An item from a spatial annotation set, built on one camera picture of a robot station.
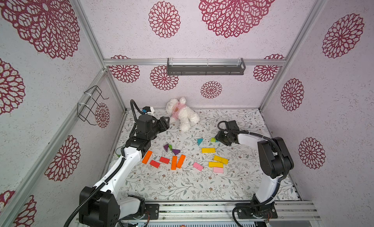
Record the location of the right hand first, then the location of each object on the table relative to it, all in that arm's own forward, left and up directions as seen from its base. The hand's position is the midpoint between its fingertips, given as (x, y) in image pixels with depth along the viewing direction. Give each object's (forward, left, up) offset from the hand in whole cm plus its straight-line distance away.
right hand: (216, 135), depth 100 cm
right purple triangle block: (-12, +27, -2) cm, 30 cm away
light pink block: (-22, +1, -4) cm, 23 cm away
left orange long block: (-16, +45, -2) cm, 48 cm away
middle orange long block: (-19, +28, -2) cm, 34 cm away
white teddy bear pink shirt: (+19, +27, +5) cm, 33 cm away
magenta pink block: (-21, +13, -3) cm, 25 cm away
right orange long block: (-18, +23, -3) cm, 30 cm away
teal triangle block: (-3, +11, -3) cm, 12 cm away
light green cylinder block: (-3, +2, -2) cm, 4 cm away
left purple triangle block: (-9, +34, -2) cm, 35 cm away
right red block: (-17, +34, -3) cm, 38 cm away
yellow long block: (-20, +1, -3) cm, 20 cm away
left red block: (-20, +40, -3) cm, 45 cm away
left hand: (-6, +31, +23) cm, 39 cm away
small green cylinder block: (-8, +31, -2) cm, 32 cm away
